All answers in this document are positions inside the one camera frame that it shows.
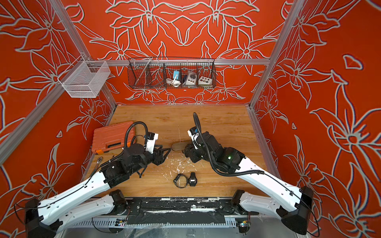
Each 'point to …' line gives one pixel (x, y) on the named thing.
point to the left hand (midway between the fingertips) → (167, 146)
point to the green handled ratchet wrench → (98, 161)
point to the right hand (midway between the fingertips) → (185, 148)
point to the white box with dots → (203, 80)
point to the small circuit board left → (120, 222)
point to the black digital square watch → (192, 180)
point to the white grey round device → (191, 78)
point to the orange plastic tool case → (112, 137)
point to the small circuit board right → (244, 226)
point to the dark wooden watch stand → (179, 146)
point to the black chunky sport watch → (176, 178)
